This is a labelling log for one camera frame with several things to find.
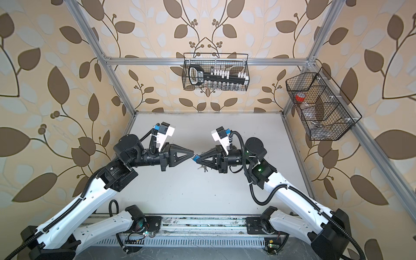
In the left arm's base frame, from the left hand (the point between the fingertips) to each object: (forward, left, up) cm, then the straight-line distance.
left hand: (192, 157), depth 52 cm
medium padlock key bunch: (+16, -1, -41) cm, 44 cm away
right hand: (0, -2, -3) cm, 4 cm away
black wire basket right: (+28, -57, -5) cm, 64 cm away
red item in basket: (+45, -53, -10) cm, 70 cm away
